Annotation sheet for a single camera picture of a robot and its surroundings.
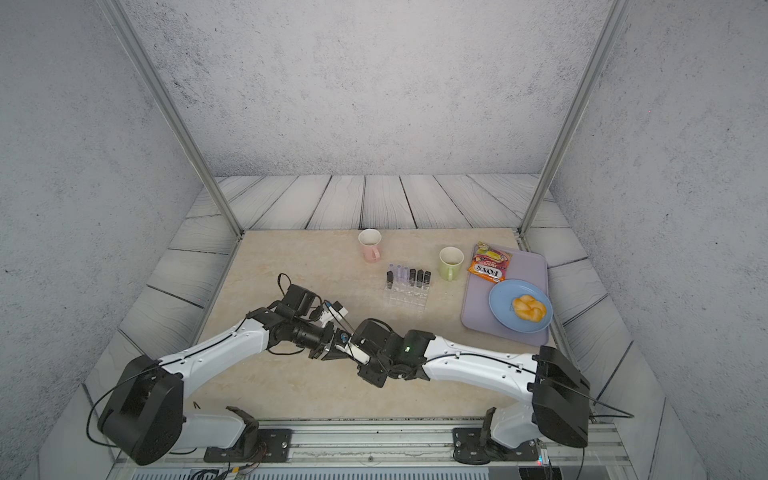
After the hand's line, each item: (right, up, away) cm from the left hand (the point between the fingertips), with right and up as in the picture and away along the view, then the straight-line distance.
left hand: (355, 356), depth 74 cm
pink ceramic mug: (+1, +29, +33) cm, 44 cm away
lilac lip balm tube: (+12, +18, +24) cm, 32 cm away
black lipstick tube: (+8, +18, +24) cm, 31 cm away
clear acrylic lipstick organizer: (+14, +14, +25) cm, 32 cm away
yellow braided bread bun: (+52, +8, +21) cm, 57 cm away
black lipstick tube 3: (+18, +17, +25) cm, 35 cm away
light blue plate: (+44, +9, +23) cm, 50 cm away
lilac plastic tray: (+36, +6, +23) cm, 43 cm away
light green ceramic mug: (+28, +22, +25) cm, 43 cm away
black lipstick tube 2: (+15, +18, +25) cm, 34 cm away
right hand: (+3, -2, +2) cm, 4 cm away
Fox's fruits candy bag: (+43, +21, +33) cm, 59 cm away
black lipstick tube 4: (+20, +17, +23) cm, 35 cm away
